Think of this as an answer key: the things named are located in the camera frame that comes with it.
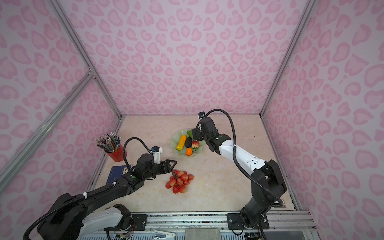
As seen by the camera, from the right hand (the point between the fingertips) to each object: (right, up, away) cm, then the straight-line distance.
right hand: (201, 126), depth 85 cm
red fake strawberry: (-3, -12, +12) cm, 17 cm away
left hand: (-15, -19, -3) cm, 24 cm away
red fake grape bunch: (-12, -30, -4) cm, 33 cm away
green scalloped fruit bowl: (-17, -10, +14) cm, 24 cm away
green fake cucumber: (-7, -5, +16) cm, 18 cm away
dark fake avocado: (-8, -10, +13) cm, 18 cm away
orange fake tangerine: (-7, -16, +10) cm, 20 cm away
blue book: (-51, -27, +5) cm, 58 cm away
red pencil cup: (-50, -17, +5) cm, 53 cm away
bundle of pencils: (-51, -9, -2) cm, 52 cm away
